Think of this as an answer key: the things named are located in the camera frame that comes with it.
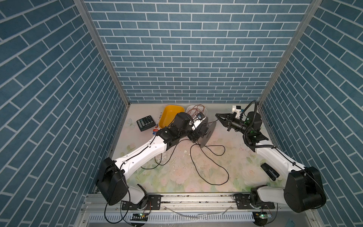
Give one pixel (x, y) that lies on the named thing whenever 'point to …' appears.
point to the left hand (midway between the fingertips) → (198, 124)
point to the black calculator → (145, 123)
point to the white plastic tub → (193, 110)
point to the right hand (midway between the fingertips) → (214, 114)
